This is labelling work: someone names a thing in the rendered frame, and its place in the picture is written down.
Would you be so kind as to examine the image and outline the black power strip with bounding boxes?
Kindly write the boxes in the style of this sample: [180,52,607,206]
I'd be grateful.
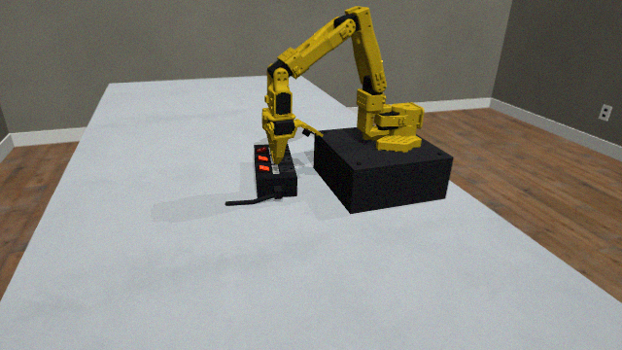
[225,144,297,206]

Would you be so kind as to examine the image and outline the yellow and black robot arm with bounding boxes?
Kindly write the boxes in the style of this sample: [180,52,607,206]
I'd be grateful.
[264,6,422,153]

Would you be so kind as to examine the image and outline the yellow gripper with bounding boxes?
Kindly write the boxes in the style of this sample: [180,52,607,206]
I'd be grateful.
[261,108,324,164]

